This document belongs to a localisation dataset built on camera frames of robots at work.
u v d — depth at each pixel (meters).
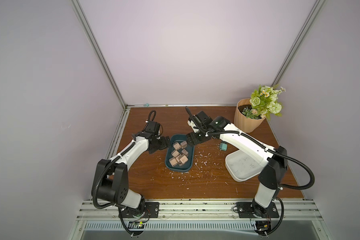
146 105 1.26
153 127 0.71
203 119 0.61
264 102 0.85
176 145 0.95
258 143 0.48
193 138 0.70
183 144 0.91
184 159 0.83
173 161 0.87
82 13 0.74
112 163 0.44
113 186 0.43
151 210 0.73
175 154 0.90
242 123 0.95
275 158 0.45
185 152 0.89
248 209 0.73
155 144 0.75
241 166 0.87
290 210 0.72
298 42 0.83
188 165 0.83
